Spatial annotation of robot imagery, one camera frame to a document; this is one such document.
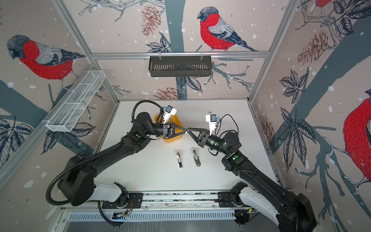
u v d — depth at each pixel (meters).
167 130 0.61
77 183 0.42
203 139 0.58
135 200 0.73
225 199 0.73
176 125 0.65
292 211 0.38
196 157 0.88
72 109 0.75
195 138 0.62
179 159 0.86
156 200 0.76
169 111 0.64
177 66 1.07
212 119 0.60
